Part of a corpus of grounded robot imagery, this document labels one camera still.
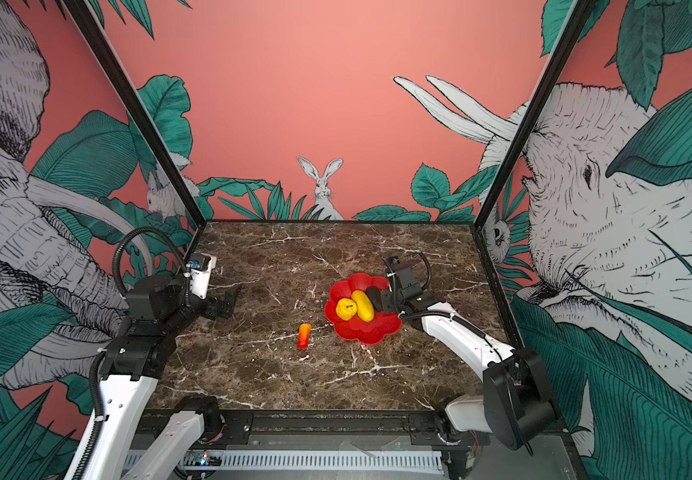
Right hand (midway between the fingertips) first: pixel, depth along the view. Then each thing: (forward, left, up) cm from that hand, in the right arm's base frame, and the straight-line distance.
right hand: (388, 287), depth 87 cm
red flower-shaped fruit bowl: (-9, +4, -11) cm, 15 cm away
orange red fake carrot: (-10, +25, -9) cm, 29 cm away
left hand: (-7, +43, +17) cm, 46 cm away
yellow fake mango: (-3, +7, -7) cm, 10 cm away
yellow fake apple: (-4, +13, -7) cm, 15 cm away
